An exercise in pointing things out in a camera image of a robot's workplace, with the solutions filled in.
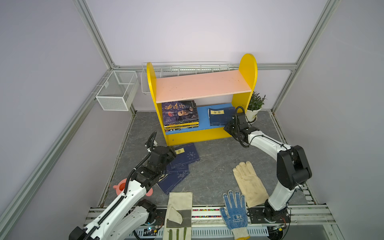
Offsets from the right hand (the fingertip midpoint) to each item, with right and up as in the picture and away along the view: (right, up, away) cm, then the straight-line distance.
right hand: (225, 126), depth 94 cm
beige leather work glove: (+13, -34, -10) cm, 38 cm away
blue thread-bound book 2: (-26, -18, 0) cm, 31 cm away
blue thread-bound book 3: (-35, -32, -8) cm, 48 cm away
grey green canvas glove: (-27, -47, -22) cm, 58 cm away
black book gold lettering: (-27, +1, -5) cm, 28 cm away
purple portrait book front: (-29, +9, -5) cm, 31 cm away
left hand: (-32, -14, -15) cm, 38 cm away
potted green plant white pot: (+21, +13, +7) cm, 26 cm away
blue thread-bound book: (-2, +6, +3) cm, 7 cm away
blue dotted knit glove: (+2, -45, -20) cm, 50 cm away
